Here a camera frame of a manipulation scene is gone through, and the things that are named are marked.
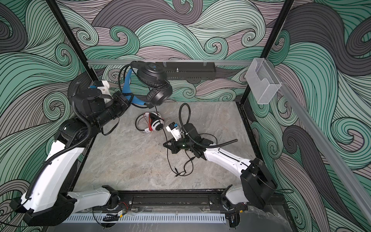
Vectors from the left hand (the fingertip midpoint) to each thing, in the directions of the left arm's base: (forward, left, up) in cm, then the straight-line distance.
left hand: (134, 92), depth 58 cm
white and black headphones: (+14, -2, -39) cm, 41 cm away
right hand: (-8, -11, -30) cm, 33 cm away
